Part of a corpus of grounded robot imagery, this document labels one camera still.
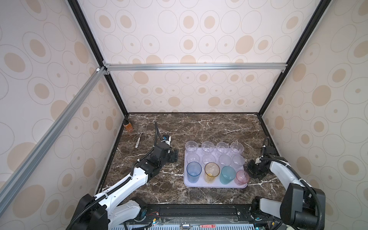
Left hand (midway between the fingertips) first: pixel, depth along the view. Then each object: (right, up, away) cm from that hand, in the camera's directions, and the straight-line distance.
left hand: (176, 148), depth 82 cm
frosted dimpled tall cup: (+29, -7, +3) cm, 30 cm away
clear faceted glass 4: (+39, -2, +15) cm, 42 cm away
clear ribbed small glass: (+10, -7, +7) cm, 14 cm away
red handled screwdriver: (+15, -36, -13) cm, 41 cm away
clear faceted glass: (+9, -1, +15) cm, 17 cm away
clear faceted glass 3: (+30, -1, +13) cm, 33 cm away
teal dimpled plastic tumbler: (+30, -15, +1) cm, 34 cm away
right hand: (+42, -14, +5) cm, 45 cm away
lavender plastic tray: (+25, -10, -3) cm, 28 cm away
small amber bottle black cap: (-37, +13, +21) cm, 44 cm away
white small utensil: (-29, -1, +18) cm, 35 cm away
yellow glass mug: (+20, -12, -3) cm, 23 cm away
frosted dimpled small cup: (+38, -9, +8) cm, 40 cm away
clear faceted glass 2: (+20, -1, +13) cm, 24 cm away
